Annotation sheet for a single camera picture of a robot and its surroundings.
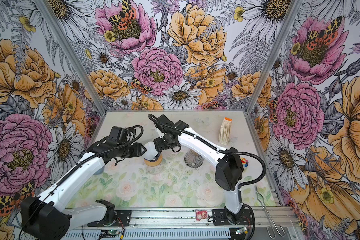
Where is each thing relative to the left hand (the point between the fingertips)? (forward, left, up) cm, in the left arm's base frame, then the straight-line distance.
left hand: (141, 155), depth 80 cm
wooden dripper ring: (-3, -7, -4) cm, 8 cm away
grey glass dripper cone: (+4, -28, -13) cm, 31 cm away
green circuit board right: (-32, -50, -15) cm, 61 cm away
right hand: (+2, -11, +1) cm, 12 cm away
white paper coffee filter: (+3, -5, -2) cm, 6 cm away
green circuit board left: (-32, +11, -15) cm, 37 cm away
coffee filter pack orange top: (+21, -50, -8) cm, 55 cm away
